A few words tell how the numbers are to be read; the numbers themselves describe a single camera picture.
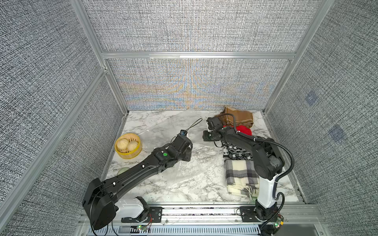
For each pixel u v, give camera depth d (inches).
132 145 36.4
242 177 31.7
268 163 20.3
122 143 36.6
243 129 41.9
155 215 28.8
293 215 29.5
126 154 36.4
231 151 35.4
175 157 22.5
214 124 30.1
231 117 43.5
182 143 22.4
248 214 28.7
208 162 36.4
